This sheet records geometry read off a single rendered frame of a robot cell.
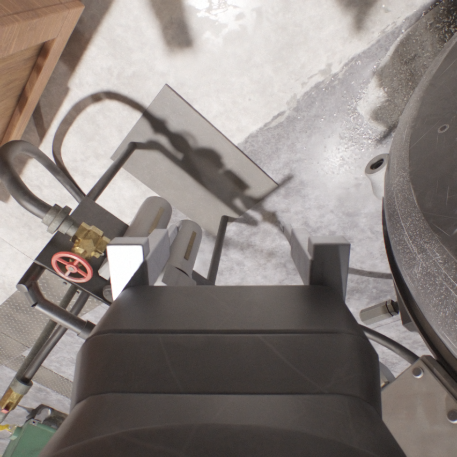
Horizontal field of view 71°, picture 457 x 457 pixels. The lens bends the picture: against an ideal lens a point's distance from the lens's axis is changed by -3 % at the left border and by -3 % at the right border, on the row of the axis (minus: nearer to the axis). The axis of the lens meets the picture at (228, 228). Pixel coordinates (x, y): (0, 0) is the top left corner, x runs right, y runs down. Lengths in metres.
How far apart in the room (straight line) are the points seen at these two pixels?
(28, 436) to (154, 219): 2.57
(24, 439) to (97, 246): 2.56
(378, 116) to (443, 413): 0.76
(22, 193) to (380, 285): 1.15
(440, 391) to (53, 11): 0.82
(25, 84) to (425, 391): 0.94
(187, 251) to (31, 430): 2.56
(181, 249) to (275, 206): 0.42
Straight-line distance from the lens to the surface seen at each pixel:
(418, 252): 0.32
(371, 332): 1.08
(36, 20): 0.76
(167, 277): 0.66
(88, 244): 0.64
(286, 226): 0.15
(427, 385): 0.30
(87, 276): 0.62
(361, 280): 1.30
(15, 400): 1.26
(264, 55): 0.87
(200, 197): 1.05
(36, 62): 0.93
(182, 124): 0.95
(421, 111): 0.48
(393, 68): 0.91
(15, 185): 0.67
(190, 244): 0.75
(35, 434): 3.14
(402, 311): 0.46
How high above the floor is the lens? 0.85
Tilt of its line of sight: 50 degrees down
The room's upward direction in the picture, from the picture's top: 169 degrees counter-clockwise
